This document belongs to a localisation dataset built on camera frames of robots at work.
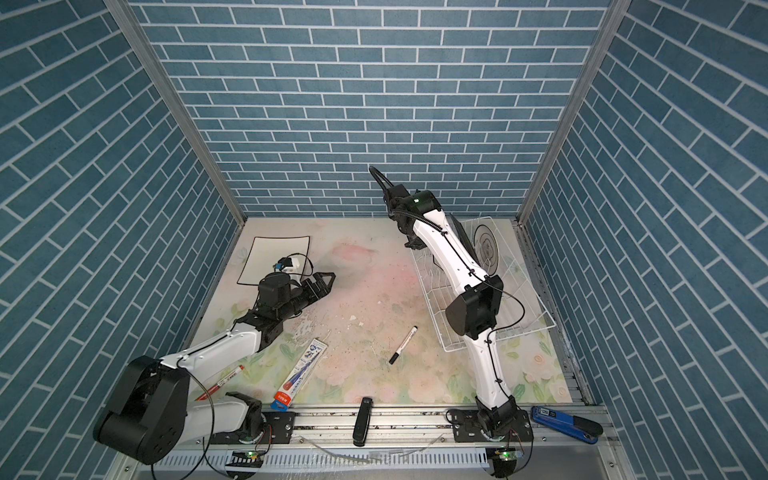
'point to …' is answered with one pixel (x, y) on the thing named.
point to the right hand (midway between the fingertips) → (431, 233)
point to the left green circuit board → (246, 459)
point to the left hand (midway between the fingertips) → (329, 280)
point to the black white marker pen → (403, 345)
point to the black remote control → (362, 422)
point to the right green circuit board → (505, 458)
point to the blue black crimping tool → (573, 426)
